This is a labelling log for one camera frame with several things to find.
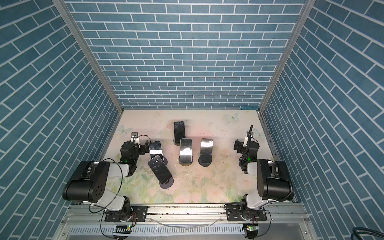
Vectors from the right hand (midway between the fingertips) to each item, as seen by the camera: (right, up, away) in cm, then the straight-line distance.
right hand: (244, 138), depth 94 cm
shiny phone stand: (-37, -11, -7) cm, 39 cm away
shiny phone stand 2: (-25, -7, -8) cm, 27 cm away
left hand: (-67, -1, 0) cm, 67 cm away
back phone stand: (-43, -4, +3) cm, 43 cm away
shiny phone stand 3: (-55, -5, -8) cm, 56 cm away
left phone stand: (-50, -14, -1) cm, 52 cm away
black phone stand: (-51, -13, -16) cm, 55 cm away
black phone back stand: (-42, +7, +2) cm, 43 cm away
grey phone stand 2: (-47, -24, -11) cm, 54 cm away
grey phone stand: (-26, -12, -7) cm, 29 cm away
